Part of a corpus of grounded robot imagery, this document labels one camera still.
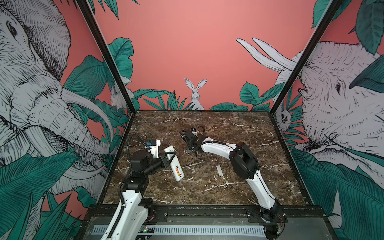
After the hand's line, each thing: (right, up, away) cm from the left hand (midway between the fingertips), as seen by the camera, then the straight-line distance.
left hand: (174, 152), depth 74 cm
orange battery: (+2, -10, +1) cm, 10 cm away
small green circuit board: (-13, -36, -4) cm, 39 cm away
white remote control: (0, -6, 0) cm, 6 cm away
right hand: (+7, +1, +24) cm, 25 cm away
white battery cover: (+25, -14, +14) cm, 32 cm away
